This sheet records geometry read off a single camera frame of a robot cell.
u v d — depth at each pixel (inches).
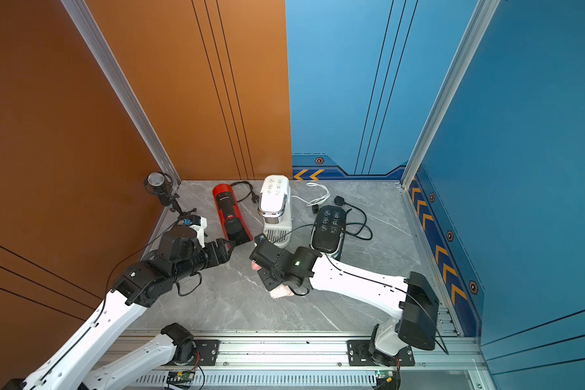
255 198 43.9
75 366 15.4
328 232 29.5
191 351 27.0
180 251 20.5
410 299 16.0
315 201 43.7
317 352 29.7
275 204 32.8
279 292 26.1
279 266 21.0
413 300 15.9
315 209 41.7
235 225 33.4
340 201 42.9
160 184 34.4
